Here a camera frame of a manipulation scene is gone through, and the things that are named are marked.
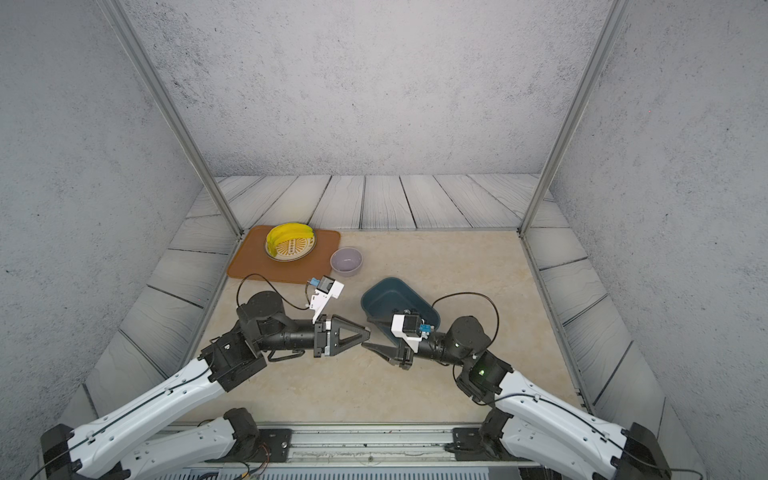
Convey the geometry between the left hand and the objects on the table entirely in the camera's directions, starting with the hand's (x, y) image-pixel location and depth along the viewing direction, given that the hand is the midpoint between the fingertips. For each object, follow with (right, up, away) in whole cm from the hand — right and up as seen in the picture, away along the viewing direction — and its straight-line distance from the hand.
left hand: (366, 343), depth 56 cm
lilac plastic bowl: (-12, +14, +51) cm, 55 cm away
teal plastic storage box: (+3, +2, +44) cm, 44 cm away
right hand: (+1, +1, +3) cm, 3 cm away
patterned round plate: (-33, +18, +58) cm, 69 cm away
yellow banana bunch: (-38, +24, +58) cm, 73 cm away
